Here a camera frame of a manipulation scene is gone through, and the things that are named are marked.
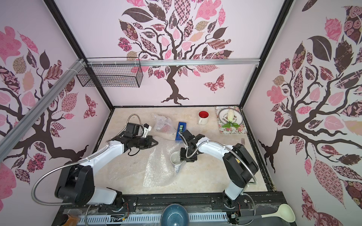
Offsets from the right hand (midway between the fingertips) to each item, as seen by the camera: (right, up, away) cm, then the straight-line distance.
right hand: (182, 158), depth 86 cm
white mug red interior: (+17, +28, +24) cm, 40 cm away
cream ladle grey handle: (+52, -23, -16) cm, 59 cm away
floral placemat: (+30, +17, +19) cm, 39 cm away
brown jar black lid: (-60, -27, -16) cm, 68 cm away
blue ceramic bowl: (-4, -24, -16) cm, 29 cm away
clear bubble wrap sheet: (-18, -3, -5) cm, 19 cm away
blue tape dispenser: (0, +19, +13) cm, 23 cm away
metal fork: (+43, +9, +12) cm, 46 cm away
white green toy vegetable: (+38, +26, +22) cm, 51 cm away
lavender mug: (-4, 0, 0) cm, 4 cm away
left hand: (-15, +9, -1) cm, 17 cm away
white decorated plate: (+45, +27, +25) cm, 58 cm away
